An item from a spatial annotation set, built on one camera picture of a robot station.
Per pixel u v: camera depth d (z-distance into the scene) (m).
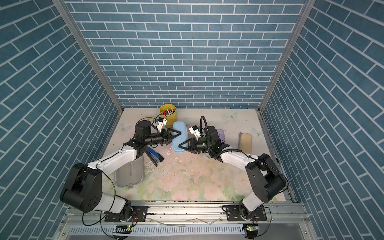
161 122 0.79
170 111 1.02
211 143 0.68
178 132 0.79
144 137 0.67
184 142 0.77
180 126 0.81
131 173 0.87
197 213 0.75
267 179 0.45
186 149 0.75
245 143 0.98
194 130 0.79
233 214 0.74
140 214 0.74
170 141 0.78
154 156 0.92
